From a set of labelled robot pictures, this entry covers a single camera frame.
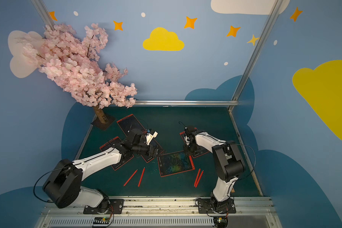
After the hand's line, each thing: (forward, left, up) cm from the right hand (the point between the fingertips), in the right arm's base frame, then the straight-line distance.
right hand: (191, 151), depth 95 cm
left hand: (-6, +18, +13) cm, 23 cm away
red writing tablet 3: (-18, +33, +28) cm, 46 cm away
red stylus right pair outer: (-18, -4, -1) cm, 18 cm away
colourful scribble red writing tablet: (-9, +11, -1) cm, 14 cm away
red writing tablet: (+23, +49, -1) cm, 54 cm away
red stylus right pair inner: (-17, -3, 0) cm, 17 cm away
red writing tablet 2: (-7, +29, 0) cm, 30 cm away
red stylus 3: (-8, 0, -1) cm, 8 cm away
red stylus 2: (-19, +30, 0) cm, 36 cm away
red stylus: (-20, +37, 0) cm, 42 cm away
